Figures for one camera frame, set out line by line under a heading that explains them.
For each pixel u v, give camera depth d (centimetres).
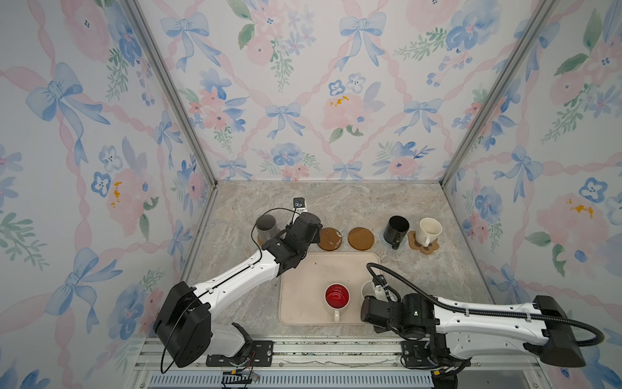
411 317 51
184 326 41
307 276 89
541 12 69
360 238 100
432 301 50
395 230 97
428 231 92
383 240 100
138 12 69
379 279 68
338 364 73
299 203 69
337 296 83
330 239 100
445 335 64
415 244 98
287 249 59
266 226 90
